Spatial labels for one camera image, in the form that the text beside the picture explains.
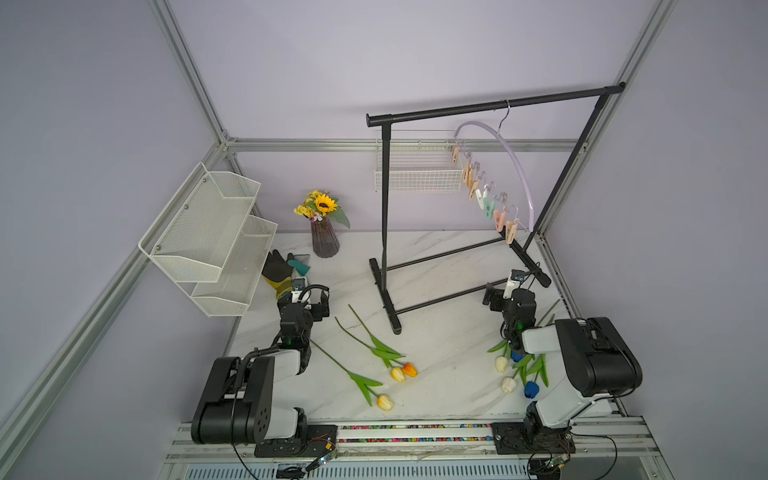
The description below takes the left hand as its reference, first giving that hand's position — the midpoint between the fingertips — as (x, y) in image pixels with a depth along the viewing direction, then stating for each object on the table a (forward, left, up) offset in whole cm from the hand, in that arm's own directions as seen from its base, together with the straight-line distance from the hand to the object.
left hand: (307, 296), depth 92 cm
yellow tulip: (-17, -25, -7) cm, 31 cm away
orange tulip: (-20, -31, -7) cm, 38 cm away
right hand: (+5, -64, -3) cm, 64 cm away
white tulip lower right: (-25, -59, -6) cm, 64 cm away
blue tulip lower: (-25, -65, -7) cm, 70 cm away
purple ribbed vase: (+24, -2, 0) cm, 24 cm away
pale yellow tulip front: (-30, -25, -7) cm, 39 cm away
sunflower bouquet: (+22, -3, +18) cm, 29 cm away
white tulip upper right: (-18, -59, -7) cm, 62 cm away
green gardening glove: (+16, +7, -6) cm, 18 cm away
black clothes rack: (+23, -76, -6) cm, 80 cm away
